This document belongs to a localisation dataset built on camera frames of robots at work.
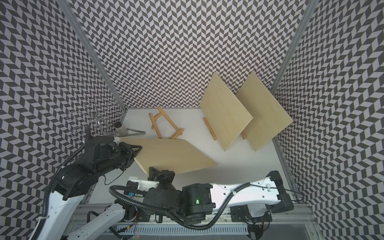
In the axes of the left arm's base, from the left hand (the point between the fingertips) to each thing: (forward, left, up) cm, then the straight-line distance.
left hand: (143, 149), depth 63 cm
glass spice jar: (+27, +27, -22) cm, 44 cm away
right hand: (-10, -7, +2) cm, 13 cm away
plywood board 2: (+15, -58, +1) cm, 60 cm away
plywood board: (+13, -9, -32) cm, 35 cm away
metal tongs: (+30, +17, -29) cm, 45 cm away
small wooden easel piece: (+27, -10, -24) cm, 38 cm away
